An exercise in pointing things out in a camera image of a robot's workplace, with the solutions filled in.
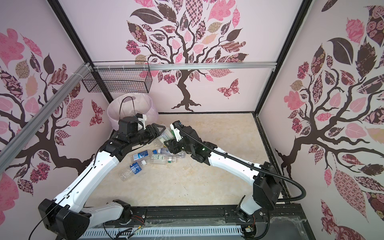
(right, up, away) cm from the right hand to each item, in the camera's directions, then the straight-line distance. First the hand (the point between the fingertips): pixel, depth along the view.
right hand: (168, 139), depth 74 cm
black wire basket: (-36, +39, +21) cm, 57 cm away
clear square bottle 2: (-7, -14, +15) cm, 21 cm away
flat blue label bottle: (-20, -11, +16) cm, 28 cm away
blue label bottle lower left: (-22, -18, +11) cm, 31 cm away
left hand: (-2, +3, -1) cm, 4 cm away
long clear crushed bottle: (-7, -10, +23) cm, 26 cm away
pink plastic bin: (-29, +21, +21) cm, 41 cm away
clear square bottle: (-1, +2, +3) cm, 4 cm away
